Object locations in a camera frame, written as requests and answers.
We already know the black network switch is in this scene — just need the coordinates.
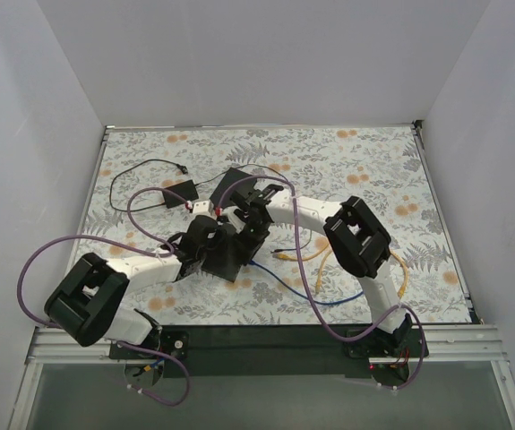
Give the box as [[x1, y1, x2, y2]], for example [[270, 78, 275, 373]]
[[210, 168, 257, 209], [202, 233, 256, 282]]

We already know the yellow ethernet cable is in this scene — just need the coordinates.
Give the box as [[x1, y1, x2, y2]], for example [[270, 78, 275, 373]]
[[272, 248, 334, 262], [314, 248, 415, 298]]

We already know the blue ethernet cable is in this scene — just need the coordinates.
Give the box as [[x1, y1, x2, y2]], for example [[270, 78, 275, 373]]
[[247, 258, 365, 307]]

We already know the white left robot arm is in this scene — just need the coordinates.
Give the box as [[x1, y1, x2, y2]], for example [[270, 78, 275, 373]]
[[44, 215, 236, 349]]

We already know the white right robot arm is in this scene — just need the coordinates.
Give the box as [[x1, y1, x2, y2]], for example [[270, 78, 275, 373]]
[[215, 179, 416, 346]]

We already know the floral patterned table mat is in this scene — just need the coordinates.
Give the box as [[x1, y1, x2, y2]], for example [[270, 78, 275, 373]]
[[73, 125, 471, 325]]

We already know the black power adapter brick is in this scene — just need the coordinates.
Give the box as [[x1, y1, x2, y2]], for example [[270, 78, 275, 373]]
[[162, 180, 199, 209]]

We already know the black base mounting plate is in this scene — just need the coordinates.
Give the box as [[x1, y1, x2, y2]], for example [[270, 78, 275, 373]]
[[108, 323, 430, 381]]

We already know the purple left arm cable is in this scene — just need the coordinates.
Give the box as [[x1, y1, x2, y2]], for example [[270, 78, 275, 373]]
[[17, 186, 204, 408]]

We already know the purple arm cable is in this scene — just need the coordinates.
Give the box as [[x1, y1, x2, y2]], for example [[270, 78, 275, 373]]
[[211, 176, 429, 389], [17, 186, 204, 408]]

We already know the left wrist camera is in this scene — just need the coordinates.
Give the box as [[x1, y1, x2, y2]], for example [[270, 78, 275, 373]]
[[185, 200, 215, 218]]

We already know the thin black adapter cable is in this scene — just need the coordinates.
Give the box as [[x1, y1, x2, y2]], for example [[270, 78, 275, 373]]
[[107, 159, 222, 211]]

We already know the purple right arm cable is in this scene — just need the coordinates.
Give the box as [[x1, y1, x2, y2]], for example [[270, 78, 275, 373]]
[[211, 176, 429, 389]]

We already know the aluminium frame rail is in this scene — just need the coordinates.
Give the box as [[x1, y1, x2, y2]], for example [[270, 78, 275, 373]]
[[26, 324, 508, 364]]

